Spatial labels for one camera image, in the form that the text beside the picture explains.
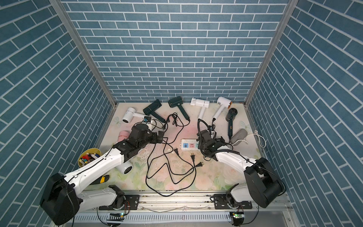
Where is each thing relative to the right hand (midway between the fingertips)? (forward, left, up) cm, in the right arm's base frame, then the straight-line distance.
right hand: (204, 142), depth 90 cm
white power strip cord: (+12, -42, -11) cm, 45 cm away
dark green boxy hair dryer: (+37, +22, 0) cm, 43 cm away
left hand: (-2, +26, +11) cm, 29 cm away
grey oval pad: (+10, -26, -4) cm, 28 cm away
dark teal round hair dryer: (+24, -20, 0) cm, 31 cm away
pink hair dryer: (+1, +56, -1) cm, 56 cm away
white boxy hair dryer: (+38, +4, -1) cm, 38 cm away
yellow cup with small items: (-18, +65, +7) cm, 68 cm away
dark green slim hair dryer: (+25, +42, 0) cm, 49 cm away
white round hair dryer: (+21, +57, 0) cm, 61 cm away
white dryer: (+39, -17, -1) cm, 43 cm away
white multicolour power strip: (0, +10, -4) cm, 10 cm away
